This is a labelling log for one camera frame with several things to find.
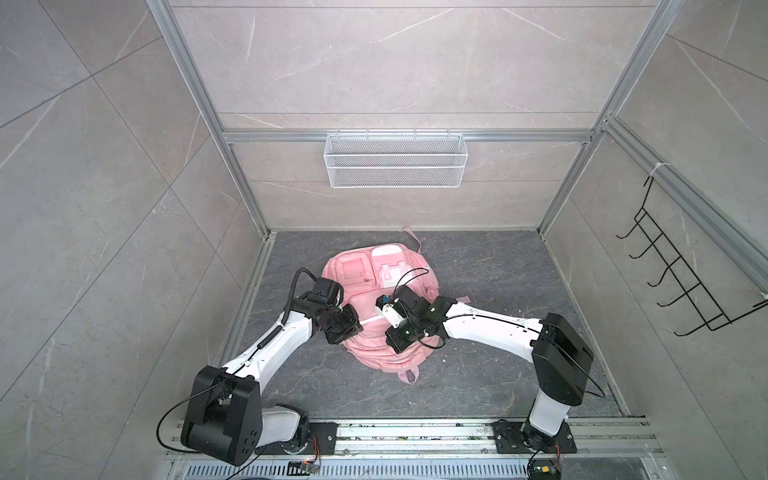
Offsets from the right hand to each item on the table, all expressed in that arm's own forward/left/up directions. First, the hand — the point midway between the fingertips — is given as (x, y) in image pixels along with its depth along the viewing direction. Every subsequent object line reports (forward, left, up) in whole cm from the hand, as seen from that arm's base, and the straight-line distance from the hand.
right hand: (388, 339), depth 83 cm
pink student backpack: (+22, +6, +2) cm, 23 cm away
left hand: (+4, +7, +3) cm, 9 cm away
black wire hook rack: (+5, -69, +24) cm, 73 cm away
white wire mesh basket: (+55, -4, +23) cm, 59 cm away
